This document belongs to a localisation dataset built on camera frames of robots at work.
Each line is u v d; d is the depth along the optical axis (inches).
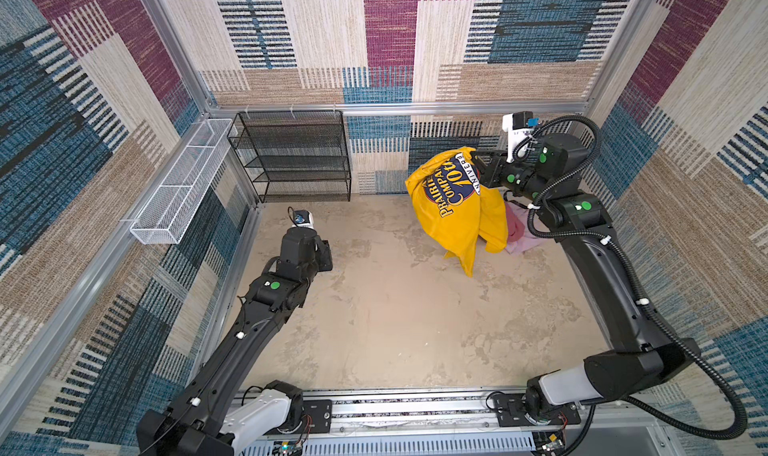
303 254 22.4
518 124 22.0
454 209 29.9
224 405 18.1
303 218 25.7
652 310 16.3
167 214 28.1
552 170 19.5
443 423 28.6
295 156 43.5
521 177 22.0
